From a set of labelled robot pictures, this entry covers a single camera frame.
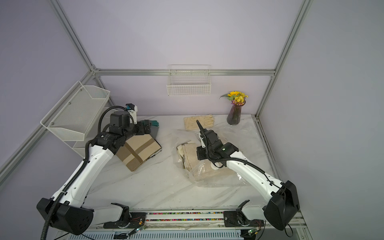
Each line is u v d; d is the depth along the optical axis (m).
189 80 0.94
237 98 0.98
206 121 1.18
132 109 0.65
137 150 0.91
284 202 0.40
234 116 1.11
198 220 0.75
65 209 0.37
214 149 0.58
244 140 1.06
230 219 0.73
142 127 0.67
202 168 0.78
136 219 0.73
